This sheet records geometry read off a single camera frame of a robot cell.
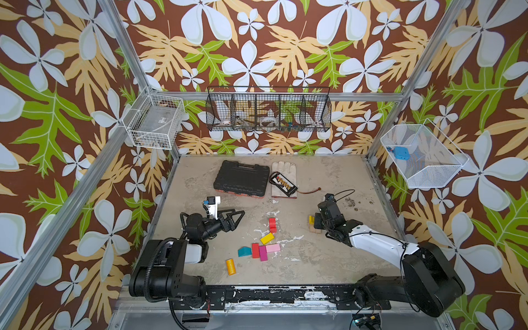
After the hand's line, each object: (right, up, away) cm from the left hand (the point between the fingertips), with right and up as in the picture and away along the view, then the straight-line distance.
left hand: (238, 210), depth 83 cm
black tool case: (+4, +12, +18) cm, 22 cm away
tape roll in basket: (+13, +41, +15) cm, 46 cm away
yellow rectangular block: (+12, -13, +5) cm, 19 cm away
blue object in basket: (+70, +24, +2) cm, 74 cm away
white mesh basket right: (+76, +22, -1) cm, 79 cm away
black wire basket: (+13, +47, +14) cm, 51 cm away
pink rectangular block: (+15, -17, +4) cm, 23 cm away
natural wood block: (+33, -10, +6) cm, 35 cm away
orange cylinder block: (-3, -22, -2) cm, 23 cm away
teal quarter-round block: (+2, -17, +1) cm, 18 cm away
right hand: (+35, -4, +7) cm, 36 cm away
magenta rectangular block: (+11, -18, +1) cm, 21 cm away
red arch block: (+15, -9, +9) cm, 20 cm away
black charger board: (+21, +10, +21) cm, 31 cm away
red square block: (+7, -18, +2) cm, 19 cm away
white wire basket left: (-37, +38, +3) cm, 53 cm away
